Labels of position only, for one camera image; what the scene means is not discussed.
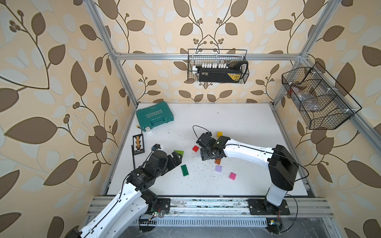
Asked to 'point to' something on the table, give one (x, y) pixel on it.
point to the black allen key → (133, 156)
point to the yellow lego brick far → (219, 134)
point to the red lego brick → (195, 148)
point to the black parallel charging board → (138, 144)
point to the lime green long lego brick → (179, 151)
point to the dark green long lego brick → (184, 170)
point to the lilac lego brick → (218, 168)
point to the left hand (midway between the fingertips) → (177, 158)
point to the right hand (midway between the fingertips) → (207, 154)
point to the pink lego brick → (232, 176)
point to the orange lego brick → (218, 161)
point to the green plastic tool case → (155, 114)
